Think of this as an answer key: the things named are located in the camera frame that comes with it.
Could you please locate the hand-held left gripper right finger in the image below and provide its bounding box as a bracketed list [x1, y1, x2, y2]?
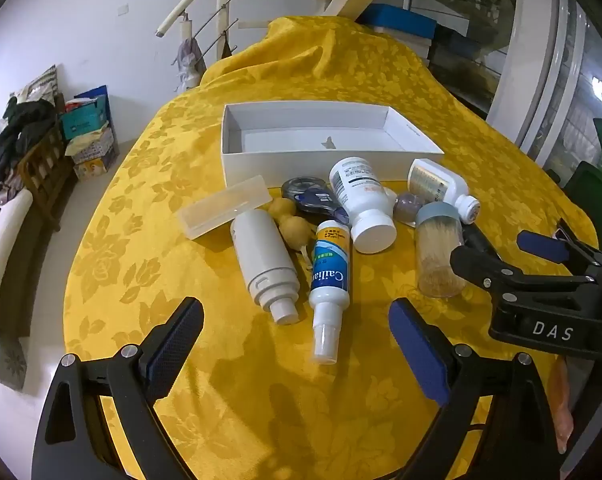
[388, 297, 572, 480]

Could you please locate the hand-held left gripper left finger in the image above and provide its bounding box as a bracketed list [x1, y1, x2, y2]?
[31, 296, 205, 480]

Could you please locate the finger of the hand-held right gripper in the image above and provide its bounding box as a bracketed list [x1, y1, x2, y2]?
[450, 243, 546, 307]
[517, 217, 602, 281]

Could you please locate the black cylindrical tube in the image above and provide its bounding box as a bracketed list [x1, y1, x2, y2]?
[460, 222, 498, 262]

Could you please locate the toothpick jar grey-blue lid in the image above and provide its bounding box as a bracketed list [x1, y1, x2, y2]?
[414, 203, 468, 299]

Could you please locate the purple round ball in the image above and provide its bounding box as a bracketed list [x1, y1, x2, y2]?
[393, 192, 427, 228]

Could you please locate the white bottle gold label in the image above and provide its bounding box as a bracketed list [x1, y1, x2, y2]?
[407, 158, 482, 225]

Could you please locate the blue label spray bottle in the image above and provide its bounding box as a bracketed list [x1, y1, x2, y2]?
[308, 219, 353, 365]

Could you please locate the cream pump bottle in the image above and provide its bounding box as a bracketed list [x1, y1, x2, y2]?
[230, 209, 302, 327]

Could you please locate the clear plastic case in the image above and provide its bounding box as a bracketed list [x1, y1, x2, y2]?
[176, 175, 271, 242]

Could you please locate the large white pill bottle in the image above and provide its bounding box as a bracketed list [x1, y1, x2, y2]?
[329, 156, 399, 255]

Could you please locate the wooden gourd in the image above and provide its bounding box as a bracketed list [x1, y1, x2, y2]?
[268, 197, 316, 252]

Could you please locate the blue correction tape dispenser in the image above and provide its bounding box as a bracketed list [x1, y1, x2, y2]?
[281, 178, 350, 222]

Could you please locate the white cardboard box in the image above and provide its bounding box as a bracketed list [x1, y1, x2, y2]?
[220, 102, 445, 192]

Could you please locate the person's right forearm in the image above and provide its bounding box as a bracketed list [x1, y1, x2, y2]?
[552, 357, 575, 454]

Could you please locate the black chair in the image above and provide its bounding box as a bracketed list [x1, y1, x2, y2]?
[545, 160, 602, 212]

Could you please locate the yellow floral tablecloth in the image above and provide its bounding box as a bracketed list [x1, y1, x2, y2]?
[62, 16, 602, 480]

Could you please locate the grey floral cushion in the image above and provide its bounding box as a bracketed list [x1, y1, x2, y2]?
[0, 327, 30, 392]

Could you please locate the white seat cushion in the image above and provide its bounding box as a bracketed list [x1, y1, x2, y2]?
[0, 189, 35, 322]

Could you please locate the printed cardboard box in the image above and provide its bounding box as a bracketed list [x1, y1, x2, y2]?
[65, 126, 120, 182]

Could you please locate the wooden bench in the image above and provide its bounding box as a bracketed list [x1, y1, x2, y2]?
[0, 124, 78, 322]

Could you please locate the blue lidded storage box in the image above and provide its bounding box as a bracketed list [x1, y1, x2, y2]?
[364, 3, 438, 39]

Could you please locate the pile of dark clothes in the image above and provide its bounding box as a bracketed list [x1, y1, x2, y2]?
[0, 97, 58, 212]

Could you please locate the grey hanging garment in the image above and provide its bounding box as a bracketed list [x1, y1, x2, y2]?
[172, 36, 206, 92]

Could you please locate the patterned cushion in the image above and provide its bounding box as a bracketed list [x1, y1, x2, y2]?
[10, 64, 60, 107]

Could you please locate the white spiral staircase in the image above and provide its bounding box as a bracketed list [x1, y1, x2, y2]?
[155, 0, 441, 62]

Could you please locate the white door frame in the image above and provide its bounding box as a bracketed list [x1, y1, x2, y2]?
[485, 0, 598, 162]

